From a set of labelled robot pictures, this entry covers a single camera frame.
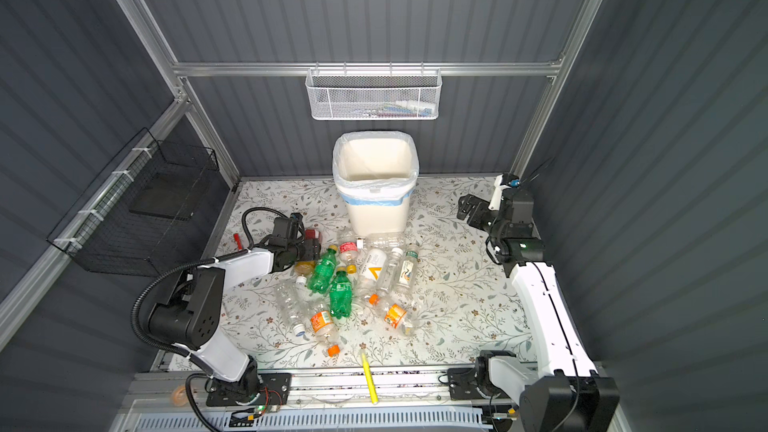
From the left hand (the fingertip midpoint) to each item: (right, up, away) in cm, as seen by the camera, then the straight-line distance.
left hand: (309, 246), depth 97 cm
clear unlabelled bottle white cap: (+24, +2, 0) cm, 24 cm away
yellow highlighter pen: (+22, -31, -22) cm, 44 cm away
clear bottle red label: (+13, 0, -3) cm, 14 cm away
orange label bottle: (+28, -17, -16) cm, 36 cm away
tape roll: (-26, -34, -23) cm, 49 cm away
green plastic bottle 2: (+12, -13, -10) cm, 20 cm away
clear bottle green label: (+32, -6, -8) cm, 33 cm away
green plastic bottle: (+5, -9, -7) cm, 13 cm away
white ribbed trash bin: (+22, +25, +8) cm, 34 cm away
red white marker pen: (-26, +2, +5) cm, 27 cm away
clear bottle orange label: (+9, -20, -18) cm, 28 cm away
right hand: (+50, +14, -20) cm, 56 cm away
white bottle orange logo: (+21, -7, -9) cm, 24 cm away
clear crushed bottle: (-2, -15, -11) cm, 19 cm away
